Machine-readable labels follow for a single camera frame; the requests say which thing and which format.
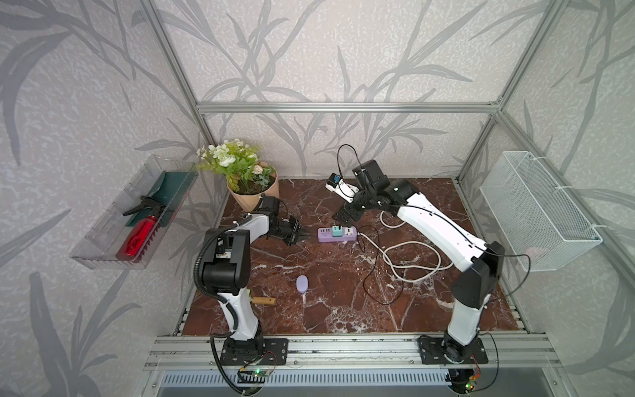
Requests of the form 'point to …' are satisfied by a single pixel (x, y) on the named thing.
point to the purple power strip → (325, 235)
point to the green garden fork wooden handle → (264, 300)
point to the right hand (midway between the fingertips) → (342, 202)
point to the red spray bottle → (141, 237)
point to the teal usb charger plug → (337, 231)
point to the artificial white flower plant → (238, 160)
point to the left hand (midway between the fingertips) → (312, 229)
